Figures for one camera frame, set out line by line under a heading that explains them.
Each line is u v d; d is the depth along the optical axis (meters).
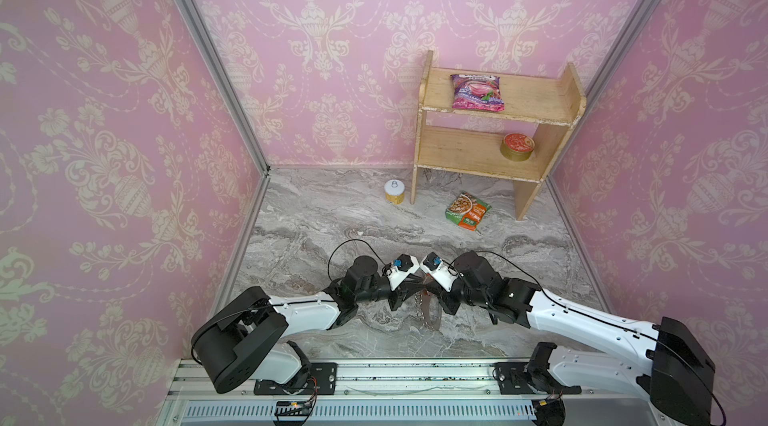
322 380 0.75
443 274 0.69
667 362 0.40
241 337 0.44
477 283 0.60
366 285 0.68
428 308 0.78
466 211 1.06
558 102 0.78
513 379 0.73
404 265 0.68
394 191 1.08
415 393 0.73
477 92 0.76
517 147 0.92
